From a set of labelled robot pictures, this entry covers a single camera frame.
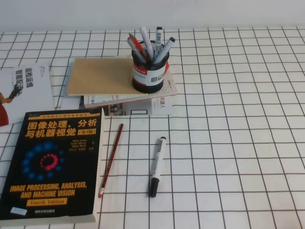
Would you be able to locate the grey barcode marker in holder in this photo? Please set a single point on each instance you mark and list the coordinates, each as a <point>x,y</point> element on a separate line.
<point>158,42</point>

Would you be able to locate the red striped pencil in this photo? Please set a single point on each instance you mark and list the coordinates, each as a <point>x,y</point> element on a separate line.
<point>109,165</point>

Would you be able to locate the white box under books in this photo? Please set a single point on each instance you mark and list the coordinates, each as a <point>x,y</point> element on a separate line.
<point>154,106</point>

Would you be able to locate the white marker in holder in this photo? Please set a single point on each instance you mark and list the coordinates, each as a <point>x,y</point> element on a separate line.
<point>147,43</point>

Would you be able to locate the white marker black cap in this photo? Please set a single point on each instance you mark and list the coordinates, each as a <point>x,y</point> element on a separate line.
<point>157,167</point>

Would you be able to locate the white booklet with robot picture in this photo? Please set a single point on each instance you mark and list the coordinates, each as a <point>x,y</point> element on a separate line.
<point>23,89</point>

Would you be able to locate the grey marker leaning right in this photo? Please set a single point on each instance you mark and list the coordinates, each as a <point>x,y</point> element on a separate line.
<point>164,50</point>

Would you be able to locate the grey gel pen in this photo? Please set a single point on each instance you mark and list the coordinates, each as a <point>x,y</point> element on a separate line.
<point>135,50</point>

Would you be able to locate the red pen in holder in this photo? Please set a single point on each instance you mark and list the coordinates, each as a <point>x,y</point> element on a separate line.
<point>140,48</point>

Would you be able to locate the black mesh pen holder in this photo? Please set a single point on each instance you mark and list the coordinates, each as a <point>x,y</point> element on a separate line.
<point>148,78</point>

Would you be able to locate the black image processing textbook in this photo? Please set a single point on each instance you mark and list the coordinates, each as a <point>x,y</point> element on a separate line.
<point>53,174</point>

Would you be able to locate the brown kraft cover notebook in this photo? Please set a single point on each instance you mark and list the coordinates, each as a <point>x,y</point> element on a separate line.
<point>102,76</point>

